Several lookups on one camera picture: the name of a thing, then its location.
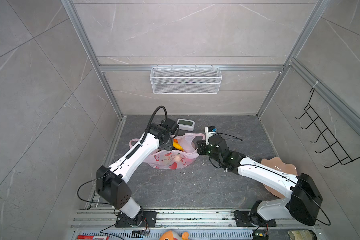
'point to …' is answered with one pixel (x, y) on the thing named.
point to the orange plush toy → (172, 235)
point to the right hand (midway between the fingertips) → (195, 141)
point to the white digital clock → (186, 124)
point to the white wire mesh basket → (185, 80)
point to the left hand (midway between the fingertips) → (160, 141)
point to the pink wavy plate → (275, 163)
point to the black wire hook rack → (335, 150)
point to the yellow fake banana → (176, 144)
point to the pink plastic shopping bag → (174, 159)
